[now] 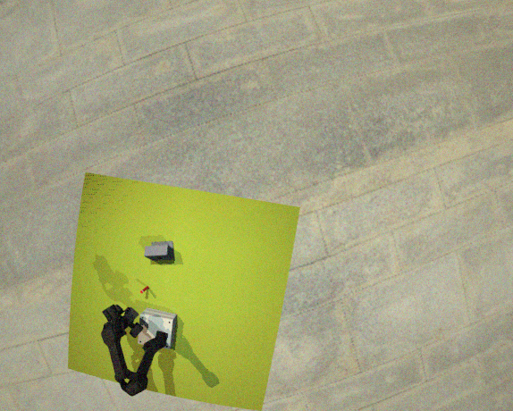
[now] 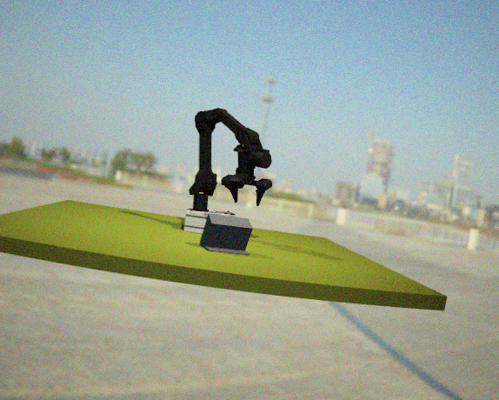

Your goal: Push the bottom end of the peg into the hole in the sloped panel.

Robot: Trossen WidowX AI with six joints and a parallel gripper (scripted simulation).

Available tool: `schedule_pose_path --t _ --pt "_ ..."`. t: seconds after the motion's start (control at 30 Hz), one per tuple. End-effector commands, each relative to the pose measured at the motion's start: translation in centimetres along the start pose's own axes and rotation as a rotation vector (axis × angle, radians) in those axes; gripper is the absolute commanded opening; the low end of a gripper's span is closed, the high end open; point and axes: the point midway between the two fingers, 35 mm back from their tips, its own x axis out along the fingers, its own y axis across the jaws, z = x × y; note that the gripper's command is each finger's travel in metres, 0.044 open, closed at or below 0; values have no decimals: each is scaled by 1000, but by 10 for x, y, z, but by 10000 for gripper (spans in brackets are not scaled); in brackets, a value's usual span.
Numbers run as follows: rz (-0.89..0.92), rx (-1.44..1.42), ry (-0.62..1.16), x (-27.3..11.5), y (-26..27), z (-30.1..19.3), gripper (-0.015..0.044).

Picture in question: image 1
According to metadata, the dark grey sloped panel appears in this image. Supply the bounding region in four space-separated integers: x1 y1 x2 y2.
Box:
144 241 174 261

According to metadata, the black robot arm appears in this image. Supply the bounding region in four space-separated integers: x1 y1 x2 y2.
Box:
101 305 168 397

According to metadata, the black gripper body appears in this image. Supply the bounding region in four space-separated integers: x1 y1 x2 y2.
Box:
115 305 143 338

